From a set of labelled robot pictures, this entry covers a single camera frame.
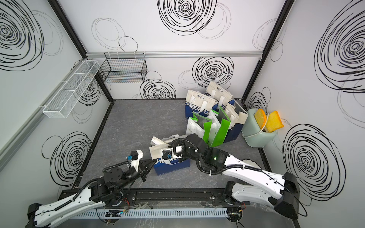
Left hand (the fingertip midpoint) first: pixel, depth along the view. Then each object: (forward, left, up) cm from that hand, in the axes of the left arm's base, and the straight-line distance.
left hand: (155, 161), depth 69 cm
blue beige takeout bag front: (+23, -42, +10) cm, 49 cm away
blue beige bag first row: (-1, -4, -2) cm, 5 cm away
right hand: (+7, -7, +8) cm, 13 cm away
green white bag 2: (+16, -32, +9) cm, 37 cm away
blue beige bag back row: (+45, -35, +6) cm, 58 cm away
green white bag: (+16, -22, +9) cm, 28 cm away
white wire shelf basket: (+22, +50, +16) cm, 57 cm away
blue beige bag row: (+37, -22, +3) cm, 44 cm away
